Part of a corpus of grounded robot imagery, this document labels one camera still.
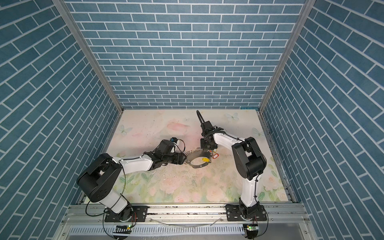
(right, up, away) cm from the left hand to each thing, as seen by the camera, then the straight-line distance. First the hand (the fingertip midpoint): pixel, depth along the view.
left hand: (182, 156), depth 91 cm
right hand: (+13, +6, +6) cm, 16 cm away
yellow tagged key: (+14, -2, +2) cm, 15 cm away
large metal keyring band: (+9, +1, +5) cm, 11 cm away
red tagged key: (+21, -1, +4) cm, 21 cm away
